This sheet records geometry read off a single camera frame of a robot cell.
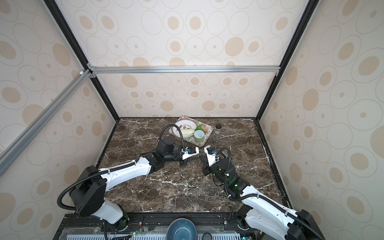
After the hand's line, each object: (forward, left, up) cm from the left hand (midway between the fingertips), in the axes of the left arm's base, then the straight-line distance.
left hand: (201, 153), depth 75 cm
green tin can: (+23, +1, -17) cm, 28 cm away
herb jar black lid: (+27, -12, -14) cm, 33 cm away
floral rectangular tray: (+33, -7, -22) cm, 40 cm away
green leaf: (+28, +1, -13) cm, 31 cm away
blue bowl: (-31, +10, -19) cm, 37 cm away
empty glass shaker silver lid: (+22, -11, -17) cm, 30 cm away
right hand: (0, 0, -3) cm, 3 cm away
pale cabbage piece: (+27, +9, -18) cm, 34 cm away
